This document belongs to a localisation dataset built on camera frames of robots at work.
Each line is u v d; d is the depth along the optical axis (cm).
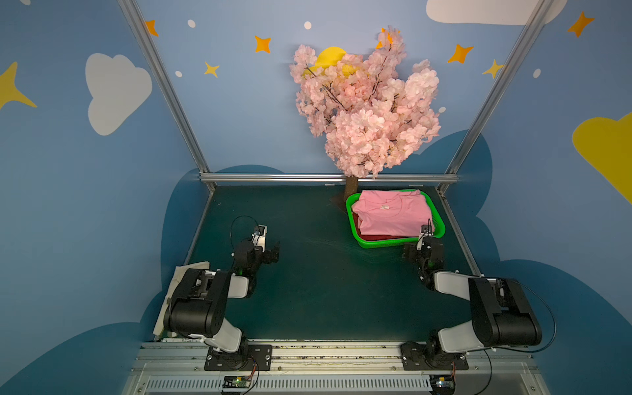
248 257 74
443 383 73
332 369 74
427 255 73
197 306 45
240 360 67
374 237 93
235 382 72
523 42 75
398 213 104
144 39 74
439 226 98
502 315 46
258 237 80
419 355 75
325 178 113
